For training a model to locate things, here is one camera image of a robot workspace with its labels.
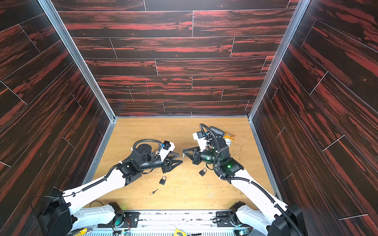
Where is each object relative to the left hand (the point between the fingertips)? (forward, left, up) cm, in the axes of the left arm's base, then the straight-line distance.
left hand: (180, 158), depth 72 cm
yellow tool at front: (-29, 0, -20) cm, 35 cm away
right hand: (+3, -3, +3) cm, 5 cm away
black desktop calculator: (+30, -24, -17) cm, 42 cm away
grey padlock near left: (-4, +11, -22) cm, 25 cm away
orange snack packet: (+30, -32, -19) cm, 48 cm away
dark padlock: (+3, -13, -22) cm, 26 cm away
